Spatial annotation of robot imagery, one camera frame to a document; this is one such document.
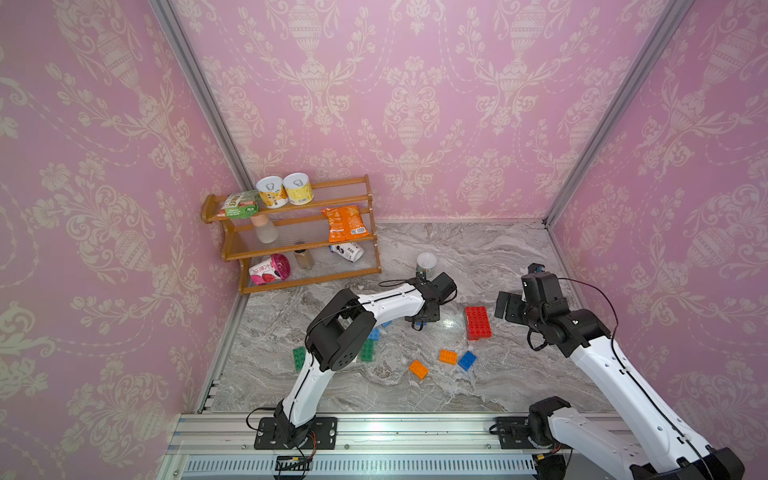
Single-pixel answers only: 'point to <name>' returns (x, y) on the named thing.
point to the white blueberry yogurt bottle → (350, 251)
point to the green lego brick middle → (368, 350)
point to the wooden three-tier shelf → (250, 242)
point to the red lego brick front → (478, 330)
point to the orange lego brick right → (447, 356)
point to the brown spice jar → (304, 258)
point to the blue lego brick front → (467, 360)
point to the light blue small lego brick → (387, 324)
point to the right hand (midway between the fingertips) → (515, 301)
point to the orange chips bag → (345, 223)
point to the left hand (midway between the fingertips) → (427, 316)
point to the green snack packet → (242, 204)
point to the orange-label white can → (272, 191)
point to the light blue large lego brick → (375, 334)
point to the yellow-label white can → (298, 188)
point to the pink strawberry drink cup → (273, 270)
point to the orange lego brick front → (419, 369)
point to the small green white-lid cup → (427, 261)
